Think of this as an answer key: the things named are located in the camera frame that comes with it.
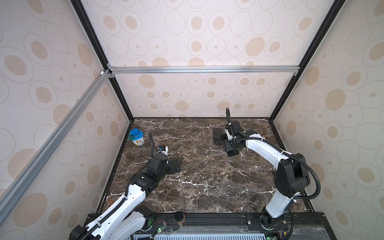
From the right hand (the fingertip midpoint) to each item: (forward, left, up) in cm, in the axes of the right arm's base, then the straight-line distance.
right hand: (230, 144), depth 92 cm
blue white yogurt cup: (+8, +60, 0) cm, 60 cm away
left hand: (-13, +31, +5) cm, 34 cm away
